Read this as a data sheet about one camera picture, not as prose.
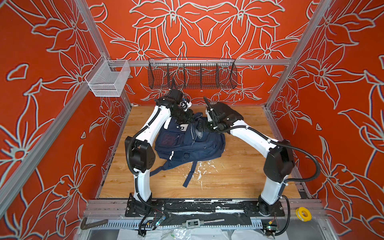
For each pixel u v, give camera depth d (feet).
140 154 1.63
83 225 2.24
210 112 2.18
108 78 2.87
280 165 1.49
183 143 2.85
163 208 2.40
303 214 2.34
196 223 2.25
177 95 2.25
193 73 3.20
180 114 2.34
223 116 2.15
